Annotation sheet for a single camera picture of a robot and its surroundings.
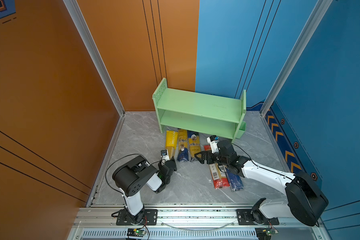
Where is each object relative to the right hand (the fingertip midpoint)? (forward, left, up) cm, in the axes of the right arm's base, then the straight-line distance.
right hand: (199, 154), depth 84 cm
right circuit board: (-35, -30, -13) cm, 48 cm away
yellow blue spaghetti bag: (+4, +10, -7) cm, 13 cm away
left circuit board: (-35, +32, -12) cm, 49 cm away
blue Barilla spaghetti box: (-13, -19, -8) cm, 24 cm away
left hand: (+4, +17, -11) cm, 20 cm away
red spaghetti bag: (-7, -11, -8) cm, 15 cm away
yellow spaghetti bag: (+14, +18, -7) cm, 24 cm away
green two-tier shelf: (+15, -5, +17) cm, 23 cm away
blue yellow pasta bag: (+12, +3, -8) cm, 14 cm away
